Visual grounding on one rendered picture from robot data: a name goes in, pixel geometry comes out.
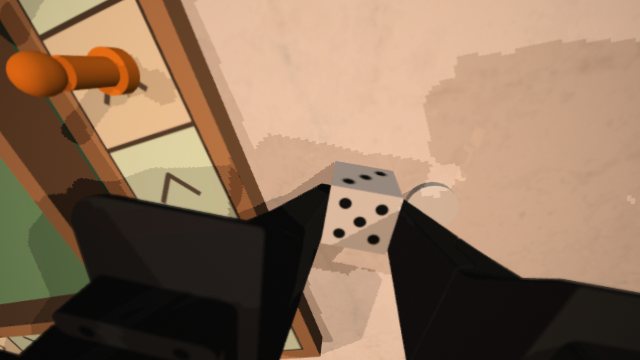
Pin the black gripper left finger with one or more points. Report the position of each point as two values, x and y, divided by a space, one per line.
260 265

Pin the orange game pawn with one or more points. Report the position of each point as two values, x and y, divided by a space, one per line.
110 69

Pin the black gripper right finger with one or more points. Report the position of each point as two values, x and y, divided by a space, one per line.
456 303

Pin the white die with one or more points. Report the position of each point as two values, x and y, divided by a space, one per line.
363 208

